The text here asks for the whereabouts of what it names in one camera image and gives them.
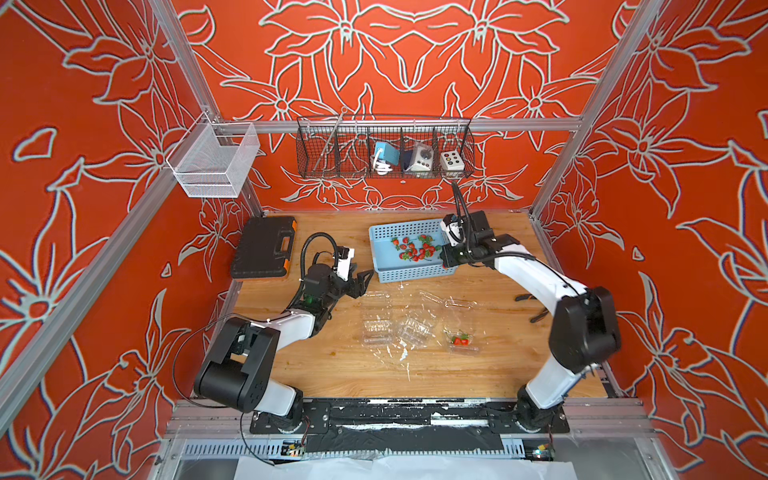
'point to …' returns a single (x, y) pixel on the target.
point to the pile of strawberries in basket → (409, 252)
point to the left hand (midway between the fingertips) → (365, 267)
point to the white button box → (452, 164)
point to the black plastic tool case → (264, 247)
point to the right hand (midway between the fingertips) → (435, 253)
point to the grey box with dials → (422, 158)
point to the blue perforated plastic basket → (387, 264)
